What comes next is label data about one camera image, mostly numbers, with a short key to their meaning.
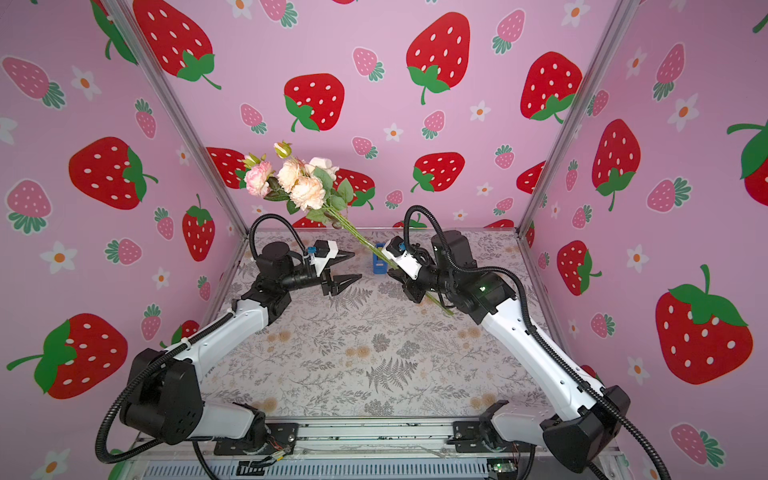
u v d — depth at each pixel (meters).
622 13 0.69
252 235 0.58
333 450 0.73
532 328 0.44
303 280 0.68
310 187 0.55
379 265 1.07
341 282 0.69
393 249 0.56
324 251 0.64
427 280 0.58
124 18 0.68
